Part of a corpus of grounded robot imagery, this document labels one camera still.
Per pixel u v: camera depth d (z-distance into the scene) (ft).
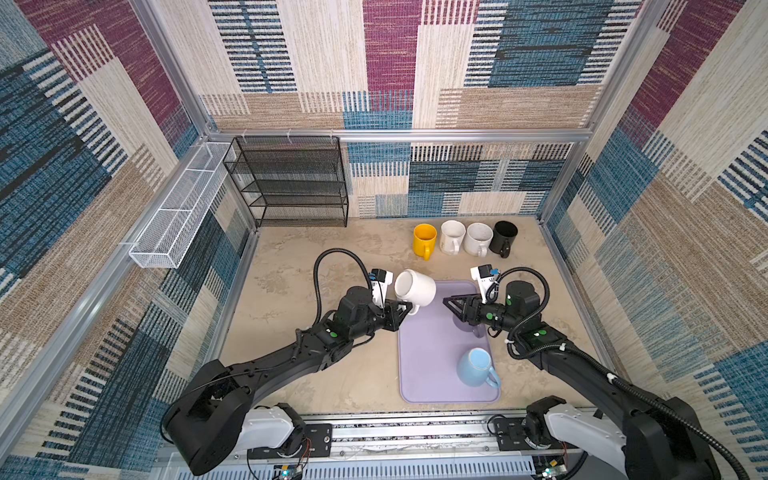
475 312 2.30
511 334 2.08
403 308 2.55
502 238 3.45
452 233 3.47
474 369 2.45
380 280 2.35
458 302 2.59
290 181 3.59
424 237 3.46
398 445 2.40
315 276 2.25
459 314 2.44
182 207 3.25
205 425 1.35
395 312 2.27
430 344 2.85
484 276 2.39
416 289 2.50
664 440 1.30
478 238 3.45
